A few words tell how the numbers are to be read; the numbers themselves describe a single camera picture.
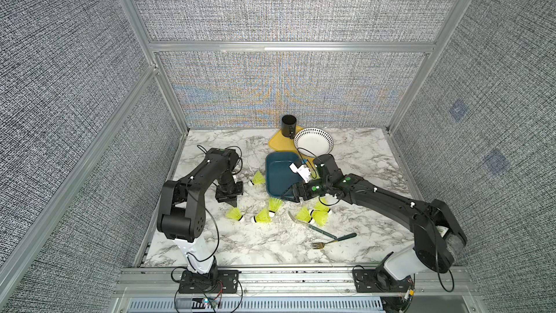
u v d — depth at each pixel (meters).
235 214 0.84
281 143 1.16
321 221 0.87
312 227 0.86
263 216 0.85
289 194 0.73
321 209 0.89
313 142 1.14
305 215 0.86
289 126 1.11
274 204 0.88
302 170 0.75
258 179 0.97
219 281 0.73
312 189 0.71
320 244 0.81
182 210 0.48
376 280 0.66
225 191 0.75
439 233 0.46
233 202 0.78
